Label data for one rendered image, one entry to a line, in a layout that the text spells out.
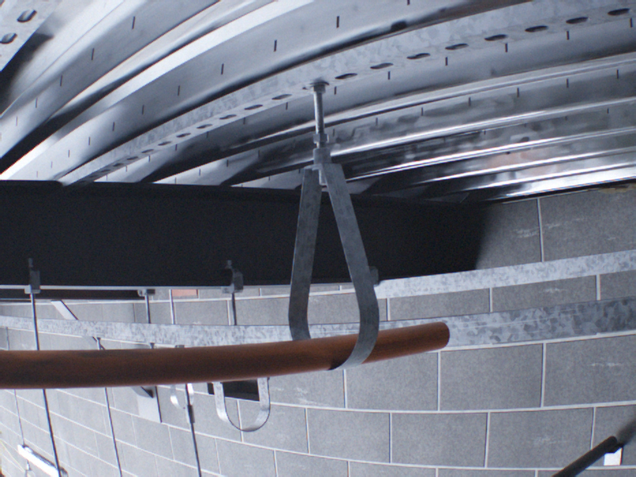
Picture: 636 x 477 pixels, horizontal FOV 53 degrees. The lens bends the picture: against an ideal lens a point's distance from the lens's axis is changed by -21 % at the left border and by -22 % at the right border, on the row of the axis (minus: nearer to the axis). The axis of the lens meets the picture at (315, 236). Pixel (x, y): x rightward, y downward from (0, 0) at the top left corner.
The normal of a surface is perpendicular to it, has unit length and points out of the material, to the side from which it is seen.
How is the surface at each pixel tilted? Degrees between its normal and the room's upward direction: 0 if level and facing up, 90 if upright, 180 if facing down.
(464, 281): 90
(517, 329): 90
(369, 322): 95
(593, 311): 90
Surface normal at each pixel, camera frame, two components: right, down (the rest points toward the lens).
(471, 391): -0.73, -0.01
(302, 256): 0.63, 0.18
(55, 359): 0.52, -0.64
